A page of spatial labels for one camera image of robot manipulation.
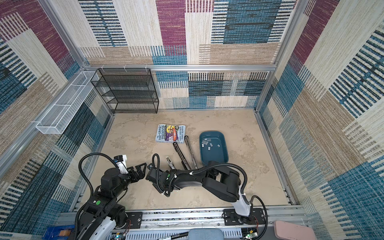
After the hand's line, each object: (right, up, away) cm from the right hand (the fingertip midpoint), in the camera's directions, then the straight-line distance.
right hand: (162, 182), depth 86 cm
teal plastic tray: (+30, +18, +14) cm, 38 cm away
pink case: (+59, -16, -17) cm, 63 cm away
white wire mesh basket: (-47, +39, -11) cm, 63 cm away
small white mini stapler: (+4, +9, +4) cm, 11 cm away
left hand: (-10, +12, -7) cm, 17 cm away
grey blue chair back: (+23, -16, -18) cm, 33 cm away
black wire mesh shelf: (-31, +57, +26) cm, 70 cm away
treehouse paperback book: (+2, +26, +19) cm, 32 cm away
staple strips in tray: (+25, +21, +16) cm, 37 cm away
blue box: (-40, -14, -20) cm, 47 cm away
